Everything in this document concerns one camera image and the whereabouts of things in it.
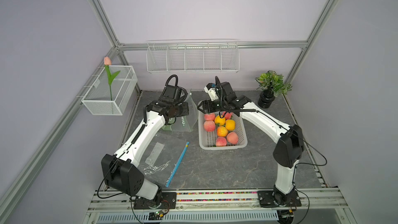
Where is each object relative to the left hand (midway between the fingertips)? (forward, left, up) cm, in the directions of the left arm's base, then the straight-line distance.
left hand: (185, 110), depth 80 cm
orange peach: (-4, -20, -17) cm, 27 cm away
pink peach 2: (0, -13, -17) cm, 21 cm away
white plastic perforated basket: (-6, -11, -23) cm, 26 cm away
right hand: (+3, -8, -1) cm, 9 cm away
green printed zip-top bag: (-5, 0, -4) cm, 7 cm away
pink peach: (+6, -15, -16) cm, 23 cm away
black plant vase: (+18, -54, -15) cm, 58 cm away
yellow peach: (+3, -20, -18) cm, 27 cm away
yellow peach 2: (0, -26, -17) cm, 31 cm away
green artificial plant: (+16, -52, +1) cm, 54 cm away
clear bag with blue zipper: (-16, +16, -23) cm, 32 cm away
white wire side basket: (+3, +41, +9) cm, 42 cm away
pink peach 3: (-11, -18, -17) cm, 27 cm away
